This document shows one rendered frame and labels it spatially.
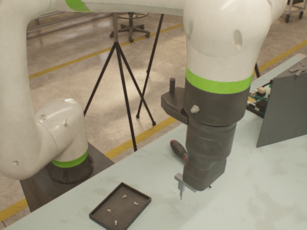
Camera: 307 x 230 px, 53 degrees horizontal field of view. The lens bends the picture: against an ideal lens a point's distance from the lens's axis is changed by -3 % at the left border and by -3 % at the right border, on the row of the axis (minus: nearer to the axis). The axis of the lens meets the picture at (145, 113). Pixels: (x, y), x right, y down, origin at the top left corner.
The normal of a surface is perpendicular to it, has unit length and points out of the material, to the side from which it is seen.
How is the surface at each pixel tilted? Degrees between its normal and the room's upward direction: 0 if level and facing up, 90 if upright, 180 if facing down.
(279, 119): 90
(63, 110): 12
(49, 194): 0
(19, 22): 105
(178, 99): 0
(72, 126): 84
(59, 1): 115
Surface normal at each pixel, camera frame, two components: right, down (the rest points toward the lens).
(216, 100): -0.21, 0.56
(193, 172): -0.68, 0.10
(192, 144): -0.76, 0.37
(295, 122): 0.32, 0.55
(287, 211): 0.00, -0.82
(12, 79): 0.63, 0.57
